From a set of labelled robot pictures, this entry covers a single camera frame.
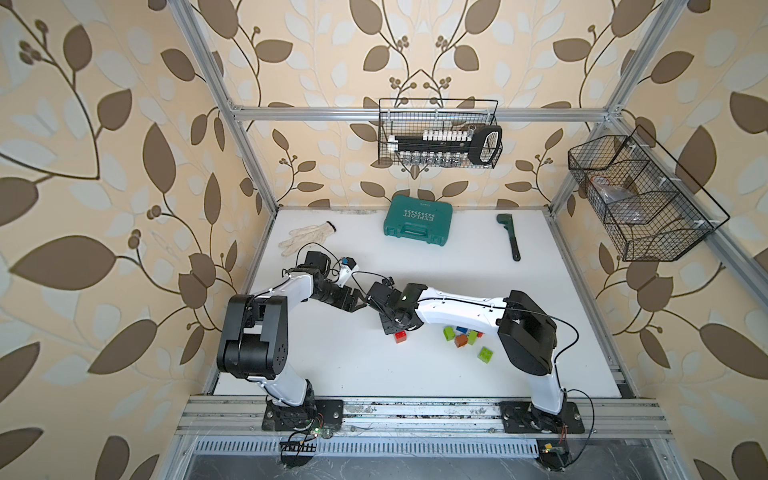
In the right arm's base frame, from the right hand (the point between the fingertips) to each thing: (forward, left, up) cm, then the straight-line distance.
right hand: (393, 322), depth 88 cm
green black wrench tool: (+41, -46, -2) cm, 61 cm away
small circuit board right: (-32, -38, -6) cm, 50 cm away
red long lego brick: (-5, -2, 0) cm, 5 cm away
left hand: (+8, +13, +2) cm, 16 cm away
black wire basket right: (+13, -65, +31) cm, 73 cm away
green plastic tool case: (+40, -13, +2) cm, 42 cm away
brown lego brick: (-6, -19, -1) cm, 20 cm away
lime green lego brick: (-4, -16, -1) cm, 17 cm away
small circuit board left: (-30, +24, -5) cm, 39 cm away
